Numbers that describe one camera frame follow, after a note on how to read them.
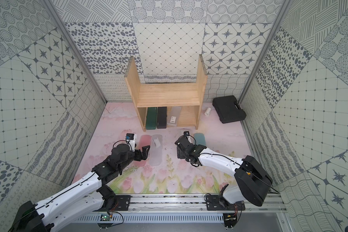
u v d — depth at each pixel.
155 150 0.94
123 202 0.73
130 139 0.69
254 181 0.42
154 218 0.70
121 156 0.60
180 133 0.98
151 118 1.01
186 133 0.78
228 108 1.13
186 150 0.65
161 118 1.01
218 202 0.66
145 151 0.74
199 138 1.00
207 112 1.08
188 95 0.86
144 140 0.97
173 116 1.01
